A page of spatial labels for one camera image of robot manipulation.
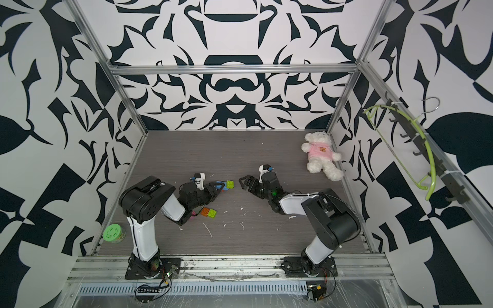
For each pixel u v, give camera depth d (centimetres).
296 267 74
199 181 89
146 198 52
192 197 76
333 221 47
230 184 93
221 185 91
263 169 86
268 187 71
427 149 55
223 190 92
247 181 82
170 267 73
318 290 71
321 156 100
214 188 87
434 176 52
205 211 87
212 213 87
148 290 73
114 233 79
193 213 80
